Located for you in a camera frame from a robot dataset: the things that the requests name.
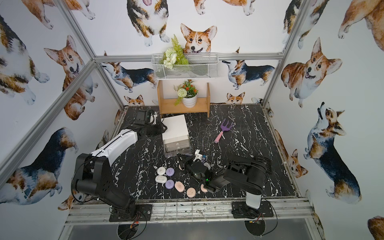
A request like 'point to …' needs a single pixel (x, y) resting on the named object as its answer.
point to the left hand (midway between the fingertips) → (164, 126)
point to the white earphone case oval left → (161, 178)
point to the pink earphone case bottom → (191, 192)
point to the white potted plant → (187, 92)
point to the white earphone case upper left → (161, 170)
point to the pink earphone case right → (203, 189)
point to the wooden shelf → (166, 105)
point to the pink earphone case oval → (179, 186)
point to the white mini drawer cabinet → (175, 138)
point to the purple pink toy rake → (224, 128)
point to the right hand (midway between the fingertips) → (177, 150)
